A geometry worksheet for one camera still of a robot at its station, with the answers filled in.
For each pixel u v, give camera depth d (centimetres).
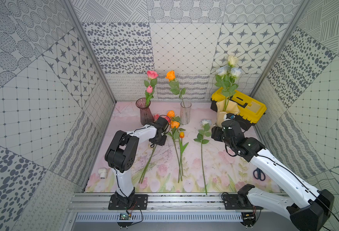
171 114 107
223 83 89
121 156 50
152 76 87
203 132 101
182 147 94
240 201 65
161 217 70
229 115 66
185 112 98
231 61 86
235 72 84
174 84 90
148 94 90
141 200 73
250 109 93
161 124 79
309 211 36
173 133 98
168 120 103
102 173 80
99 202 75
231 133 55
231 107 93
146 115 98
